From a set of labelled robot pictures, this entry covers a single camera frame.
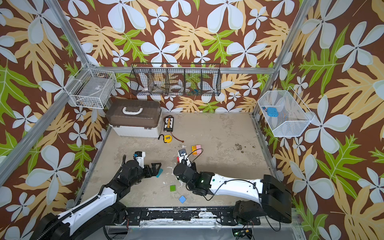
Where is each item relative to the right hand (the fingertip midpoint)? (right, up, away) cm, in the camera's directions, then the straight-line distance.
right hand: (177, 162), depth 78 cm
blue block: (+2, -21, +2) cm, 21 cm away
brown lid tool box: (-28, +24, +13) cm, 39 cm away
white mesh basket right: (+62, +24, +1) cm, 67 cm away
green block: (-4, -17, +7) cm, 18 cm away
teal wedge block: (-10, -6, +1) cm, 11 cm away
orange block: (+10, +2, +16) cm, 19 cm away
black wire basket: (-3, +51, +20) cm, 55 cm away
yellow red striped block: (+9, +5, +19) cm, 21 cm away
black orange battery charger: (-10, +21, +34) cm, 41 cm away
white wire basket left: (-51, +42, +8) cm, 66 cm away
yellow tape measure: (-10, +10, +27) cm, 30 cm away
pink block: (+12, +5, +18) cm, 23 cm away
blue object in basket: (+55, +27, +9) cm, 62 cm away
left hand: (-14, -2, +7) cm, 16 cm away
